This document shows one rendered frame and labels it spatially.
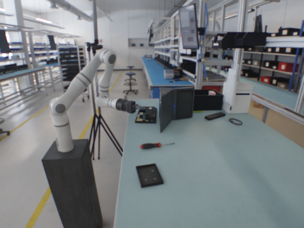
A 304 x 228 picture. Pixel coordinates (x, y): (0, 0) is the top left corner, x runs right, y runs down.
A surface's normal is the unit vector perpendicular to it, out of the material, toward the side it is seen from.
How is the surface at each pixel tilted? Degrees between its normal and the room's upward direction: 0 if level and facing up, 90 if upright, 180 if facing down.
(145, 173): 0
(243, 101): 90
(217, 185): 0
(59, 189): 90
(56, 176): 90
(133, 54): 90
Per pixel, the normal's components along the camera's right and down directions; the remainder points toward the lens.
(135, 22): 0.07, 0.35
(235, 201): 0.00, -0.94
